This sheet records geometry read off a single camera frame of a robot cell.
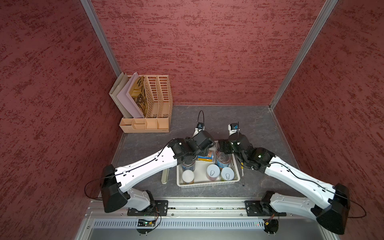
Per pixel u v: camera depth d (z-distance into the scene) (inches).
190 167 30.5
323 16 29.2
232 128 26.1
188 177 30.5
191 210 29.2
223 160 31.3
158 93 43.6
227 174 31.3
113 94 33.7
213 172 31.9
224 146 26.5
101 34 31.7
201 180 33.0
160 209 29.1
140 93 39.7
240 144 21.1
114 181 15.6
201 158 34.5
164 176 32.2
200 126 25.0
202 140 20.6
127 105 36.5
